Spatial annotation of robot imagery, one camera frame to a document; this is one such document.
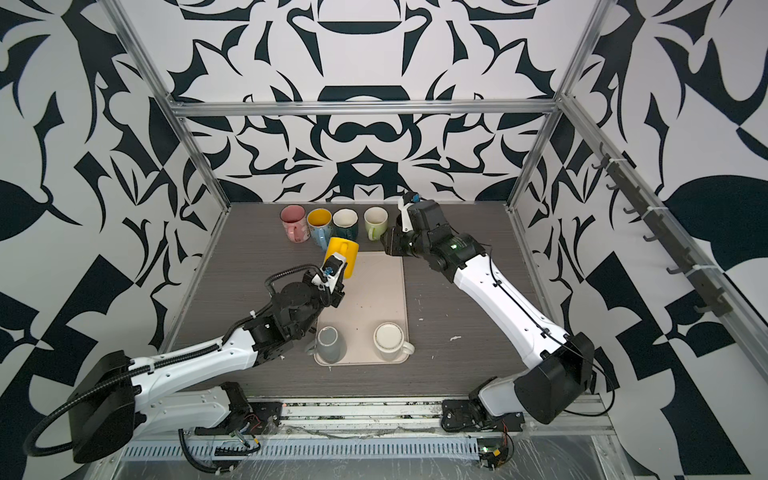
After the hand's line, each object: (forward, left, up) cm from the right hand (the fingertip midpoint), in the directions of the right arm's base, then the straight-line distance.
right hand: (388, 234), depth 75 cm
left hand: (-5, +12, -2) cm, 13 cm away
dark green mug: (+19, +14, -18) cm, 30 cm away
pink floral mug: (+20, +31, -18) cm, 41 cm away
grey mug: (-21, +15, -18) cm, 32 cm away
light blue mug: (+22, +23, -20) cm, 38 cm away
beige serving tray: (-1, +5, -29) cm, 29 cm away
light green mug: (+21, +4, -19) cm, 29 cm away
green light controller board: (-42, -23, -30) cm, 57 cm away
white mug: (-19, +1, -21) cm, 28 cm away
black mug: (-5, -2, +7) cm, 9 cm away
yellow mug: (-3, +10, -2) cm, 10 cm away
